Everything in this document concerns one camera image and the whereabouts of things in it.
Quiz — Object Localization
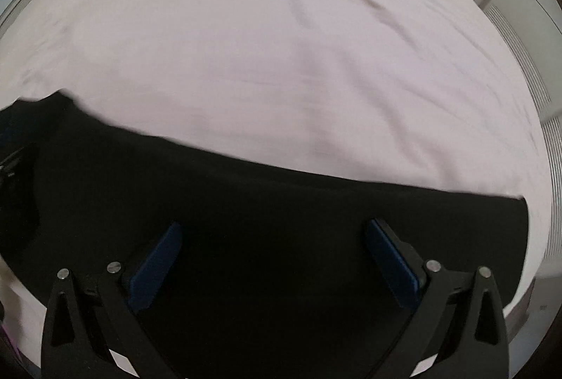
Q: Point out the black pants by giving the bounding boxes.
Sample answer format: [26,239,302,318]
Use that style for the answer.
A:
[1,93,529,378]

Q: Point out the striped grey mattress side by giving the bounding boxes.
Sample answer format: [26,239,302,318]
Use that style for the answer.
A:
[474,0,561,274]

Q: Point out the white bed sheet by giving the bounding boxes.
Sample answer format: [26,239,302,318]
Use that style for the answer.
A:
[1,0,551,319]

